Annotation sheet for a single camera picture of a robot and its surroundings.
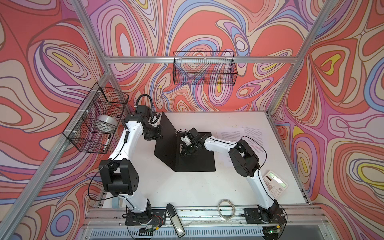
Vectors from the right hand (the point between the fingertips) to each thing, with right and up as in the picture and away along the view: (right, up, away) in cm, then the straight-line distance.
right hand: (182, 157), depth 95 cm
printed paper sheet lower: (+53, +15, +13) cm, 56 cm away
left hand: (-10, +15, -11) cm, 21 cm away
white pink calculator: (+52, -13, -14) cm, 56 cm away
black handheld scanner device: (-1, -25, -25) cm, 35 cm away
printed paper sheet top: (+38, +13, +15) cm, 43 cm away
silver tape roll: (-36, +24, -21) cm, 48 cm away
